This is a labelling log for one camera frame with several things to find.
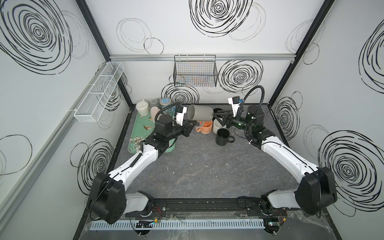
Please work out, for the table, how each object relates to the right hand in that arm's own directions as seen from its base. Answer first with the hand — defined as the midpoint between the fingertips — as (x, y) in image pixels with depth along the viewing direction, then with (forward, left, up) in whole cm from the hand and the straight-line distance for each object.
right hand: (214, 113), depth 73 cm
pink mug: (+22, +40, -22) cm, 50 cm away
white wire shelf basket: (+2, +61, +3) cm, 61 cm away
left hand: (-2, +9, -4) cm, 10 cm away
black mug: (+21, -4, -20) cm, 29 cm away
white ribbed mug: (+24, +48, -22) cm, 58 cm away
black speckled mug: (+4, -8, -28) cm, 29 cm away
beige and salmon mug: (+8, +3, -23) cm, 24 cm away
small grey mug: (+29, +41, -21) cm, 54 cm away
